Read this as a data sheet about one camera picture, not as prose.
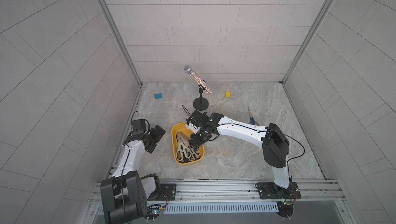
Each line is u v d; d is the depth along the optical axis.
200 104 1.04
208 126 0.59
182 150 0.81
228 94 1.08
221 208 0.68
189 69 0.85
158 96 1.08
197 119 0.63
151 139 0.76
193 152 0.81
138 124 0.65
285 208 0.68
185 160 0.79
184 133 0.90
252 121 0.97
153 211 0.65
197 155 0.81
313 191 0.73
